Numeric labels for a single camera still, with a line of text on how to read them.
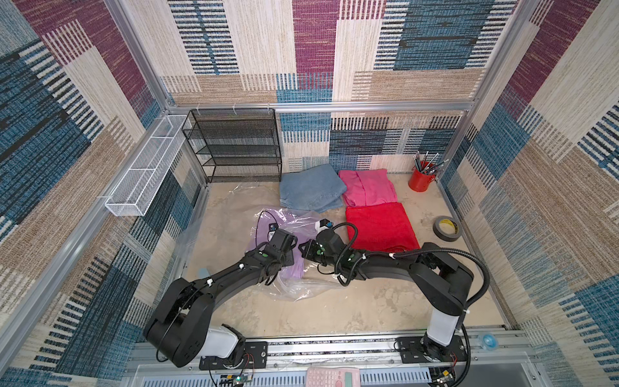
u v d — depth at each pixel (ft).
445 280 1.56
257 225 2.81
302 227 2.86
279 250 2.23
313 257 2.58
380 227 3.26
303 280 2.68
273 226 2.61
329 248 2.24
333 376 2.25
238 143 3.56
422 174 3.47
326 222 2.71
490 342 2.49
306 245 2.79
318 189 3.57
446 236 3.19
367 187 3.56
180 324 1.38
